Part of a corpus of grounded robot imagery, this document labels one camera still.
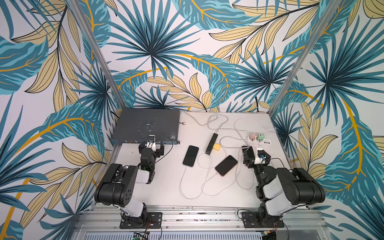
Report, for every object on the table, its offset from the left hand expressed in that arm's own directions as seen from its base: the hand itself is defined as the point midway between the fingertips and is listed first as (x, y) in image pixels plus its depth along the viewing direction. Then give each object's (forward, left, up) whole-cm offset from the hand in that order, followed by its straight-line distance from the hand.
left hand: (152, 142), depth 92 cm
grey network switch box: (+17, +18, -6) cm, 26 cm away
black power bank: (+3, -37, -5) cm, 37 cm away
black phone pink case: (-10, -46, -9) cm, 48 cm away
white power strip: (+6, -74, -6) cm, 74 cm away
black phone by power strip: (-10, -55, +5) cm, 56 cm away
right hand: (-6, -56, +3) cm, 56 cm away
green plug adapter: (+8, -70, -3) cm, 70 cm away
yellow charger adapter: (+2, -41, -7) cm, 41 cm away
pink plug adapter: (+7, -64, -1) cm, 65 cm away
